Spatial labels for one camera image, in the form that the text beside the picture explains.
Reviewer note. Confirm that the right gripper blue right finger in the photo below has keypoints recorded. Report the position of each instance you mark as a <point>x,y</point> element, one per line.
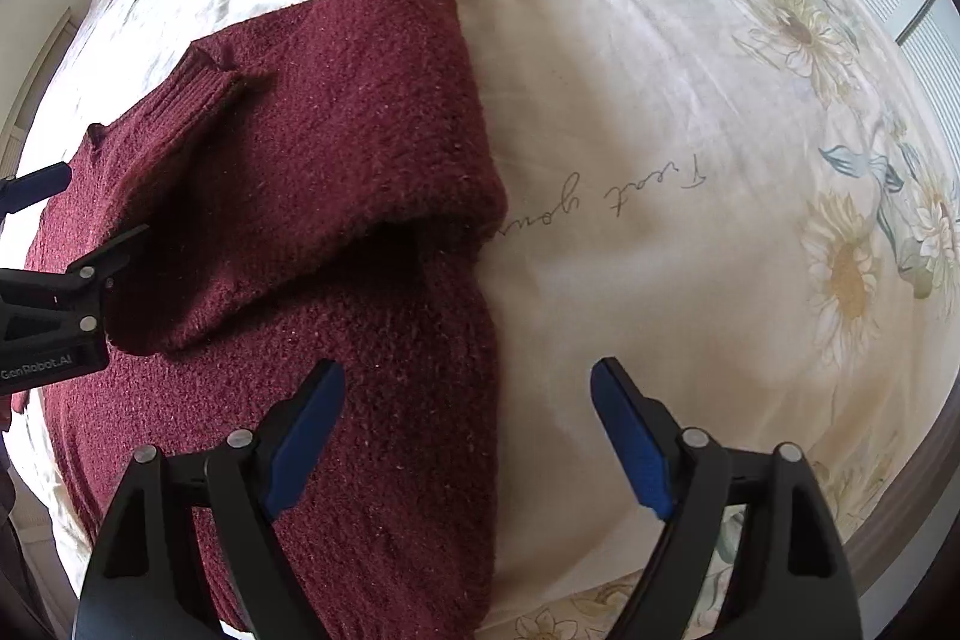
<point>790,578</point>

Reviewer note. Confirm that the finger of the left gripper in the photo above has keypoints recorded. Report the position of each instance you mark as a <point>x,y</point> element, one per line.
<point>99,269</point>

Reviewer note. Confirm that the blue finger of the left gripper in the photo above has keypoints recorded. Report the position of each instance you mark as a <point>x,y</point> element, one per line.
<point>22,192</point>

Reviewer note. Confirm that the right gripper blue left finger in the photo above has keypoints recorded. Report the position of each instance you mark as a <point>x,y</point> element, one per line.
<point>146,579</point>

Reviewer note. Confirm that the dark red knitted sweater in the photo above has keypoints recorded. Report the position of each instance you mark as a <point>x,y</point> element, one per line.
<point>315,183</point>

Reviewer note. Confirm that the white floral bed duvet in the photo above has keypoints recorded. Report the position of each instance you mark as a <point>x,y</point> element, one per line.
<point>747,202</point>

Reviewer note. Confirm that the white low wall cabinet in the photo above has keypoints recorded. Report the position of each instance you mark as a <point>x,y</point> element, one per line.
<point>32,51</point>

